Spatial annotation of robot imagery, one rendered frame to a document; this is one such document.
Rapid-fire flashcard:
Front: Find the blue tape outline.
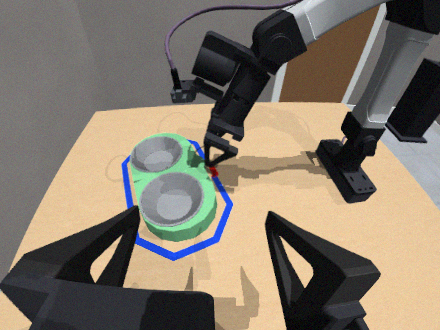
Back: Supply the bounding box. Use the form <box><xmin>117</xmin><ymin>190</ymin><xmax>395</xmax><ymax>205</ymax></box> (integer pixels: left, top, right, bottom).
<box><xmin>122</xmin><ymin>139</ymin><xmax>233</xmax><ymax>261</ymax></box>

